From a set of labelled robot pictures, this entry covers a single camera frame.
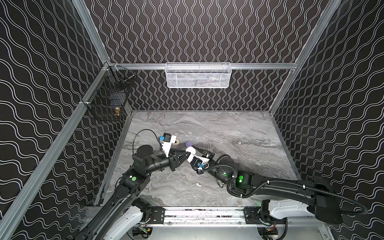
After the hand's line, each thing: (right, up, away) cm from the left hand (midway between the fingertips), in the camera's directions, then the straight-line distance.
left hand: (191, 155), depth 62 cm
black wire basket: (-51, +31, +30) cm, 67 cm away
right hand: (0, +2, +4) cm, 5 cm away
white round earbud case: (0, +1, +2) cm, 2 cm away
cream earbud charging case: (-10, +2, +38) cm, 40 cm away
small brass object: (-41, +21, +21) cm, 51 cm away
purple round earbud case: (-2, +1, +38) cm, 38 cm away
